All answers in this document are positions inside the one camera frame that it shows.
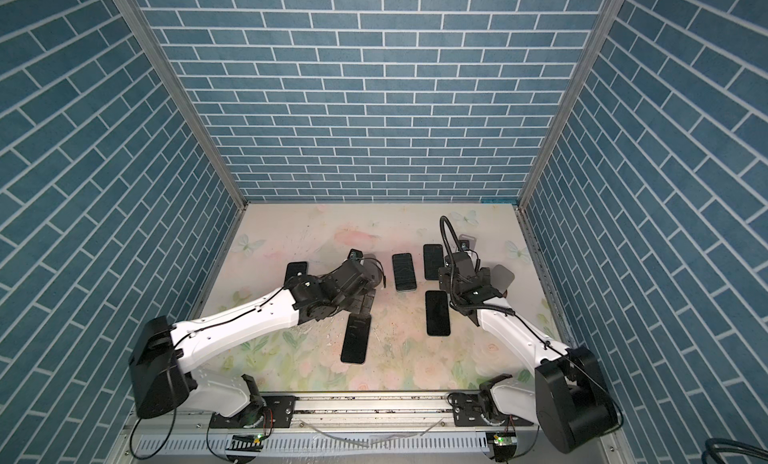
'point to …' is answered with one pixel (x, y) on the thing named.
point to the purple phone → (356, 338)
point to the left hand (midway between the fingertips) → (359, 293)
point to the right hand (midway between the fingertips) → (461, 267)
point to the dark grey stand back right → (501, 279)
